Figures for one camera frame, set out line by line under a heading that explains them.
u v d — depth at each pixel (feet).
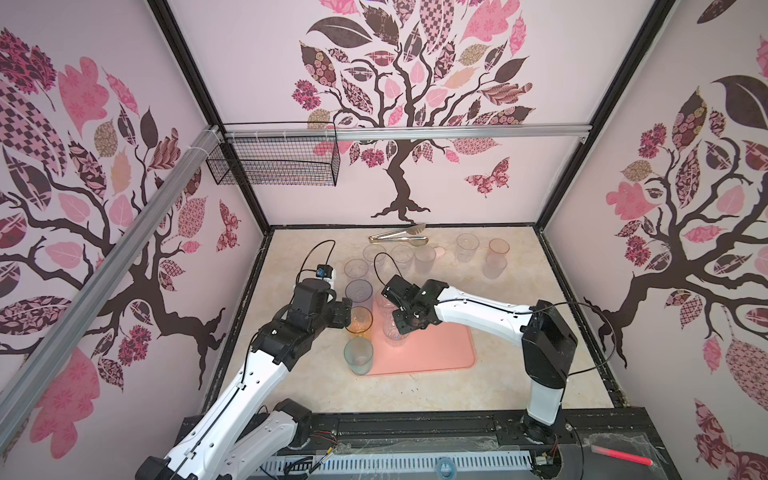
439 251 3.61
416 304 2.00
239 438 1.44
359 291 2.97
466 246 3.59
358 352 2.86
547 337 1.69
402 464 2.29
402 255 3.50
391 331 2.50
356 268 3.24
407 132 3.04
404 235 3.84
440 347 2.88
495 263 3.45
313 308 1.74
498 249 3.49
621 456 2.29
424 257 3.36
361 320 2.66
